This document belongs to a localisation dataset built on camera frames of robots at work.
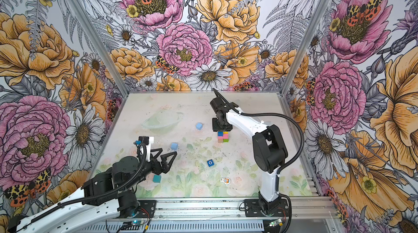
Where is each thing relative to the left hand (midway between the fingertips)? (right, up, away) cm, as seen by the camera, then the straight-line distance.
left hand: (168, 156), depth 70 cm
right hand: (+22, +7, +21) cm, 31 cm away
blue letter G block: (+17, -9, +17) cm, 26 cm away
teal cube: (-9, -14, +11) cm, 20 cm away
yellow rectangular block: (+26, +6, +24) cm, 36 cm away
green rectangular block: (+26, +1, +26) cm, 37 cm away
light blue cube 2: (-3, -1, +24) cm, 24 cm away
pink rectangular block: (+25, +4, +24) cm, 35 cm away
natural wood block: (+23, +2, +25) cm, 34 cm away
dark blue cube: (+23, +6, +24) cm, 34 cm away
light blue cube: (+10, +9, +32) cm, 34 cm away
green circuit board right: (+47, -29, +2) cm, 55 cm away
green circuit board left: (-14, -29, +2) cm, 32 cm away
